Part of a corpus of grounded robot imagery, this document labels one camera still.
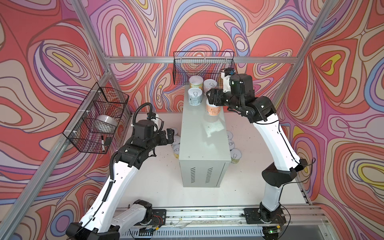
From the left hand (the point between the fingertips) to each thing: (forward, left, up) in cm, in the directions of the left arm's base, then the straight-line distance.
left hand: (167, 130), depth 71 cm
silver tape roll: (+4, +30, +2) cm, 31 cm away
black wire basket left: (+2, +36, +1) cm, 36 cm away
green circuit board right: (-38, -52, -29) cm, 71 cm away
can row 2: (-1, -39, -24) cm, 46 cm away
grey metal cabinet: (-16, -17, +4) cm, 24 cm away
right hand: (+9, -23, +13) cm, 28 cm away
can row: (-6, -5, +2) cm, 8 cm away
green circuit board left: (-38, +11, -32) cm, 51 cm away
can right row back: (+15, -37, -24) cm, 47 cm away
